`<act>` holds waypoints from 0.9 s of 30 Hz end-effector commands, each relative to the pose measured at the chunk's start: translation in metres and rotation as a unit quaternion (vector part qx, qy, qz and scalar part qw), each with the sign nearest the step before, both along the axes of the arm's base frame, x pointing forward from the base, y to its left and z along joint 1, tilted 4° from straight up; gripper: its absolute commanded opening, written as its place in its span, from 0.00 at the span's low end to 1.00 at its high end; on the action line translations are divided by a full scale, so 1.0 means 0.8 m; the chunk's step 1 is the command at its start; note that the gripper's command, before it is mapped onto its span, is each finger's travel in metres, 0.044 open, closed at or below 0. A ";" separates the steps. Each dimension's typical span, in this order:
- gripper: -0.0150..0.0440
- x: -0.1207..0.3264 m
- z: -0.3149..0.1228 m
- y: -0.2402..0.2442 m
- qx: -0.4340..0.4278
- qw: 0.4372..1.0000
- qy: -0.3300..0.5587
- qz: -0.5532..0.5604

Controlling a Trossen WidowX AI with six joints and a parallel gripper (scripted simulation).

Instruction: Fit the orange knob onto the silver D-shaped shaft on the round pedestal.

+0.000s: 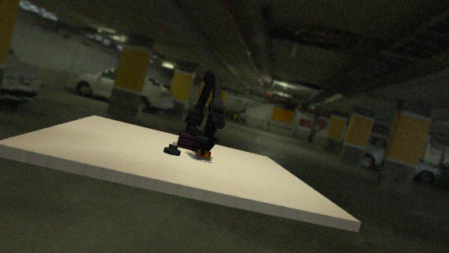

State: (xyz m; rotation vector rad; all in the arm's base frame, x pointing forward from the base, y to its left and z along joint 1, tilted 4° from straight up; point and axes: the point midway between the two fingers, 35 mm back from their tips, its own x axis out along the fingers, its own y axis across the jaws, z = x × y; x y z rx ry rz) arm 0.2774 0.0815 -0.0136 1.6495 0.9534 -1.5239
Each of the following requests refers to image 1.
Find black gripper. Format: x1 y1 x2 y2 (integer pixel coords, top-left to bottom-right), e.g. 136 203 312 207
194 125 219 156

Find orange knob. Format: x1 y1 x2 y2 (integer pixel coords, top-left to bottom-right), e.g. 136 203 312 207
197 149 211 159

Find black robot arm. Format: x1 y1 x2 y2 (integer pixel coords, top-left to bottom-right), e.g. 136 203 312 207
184 70 225 137

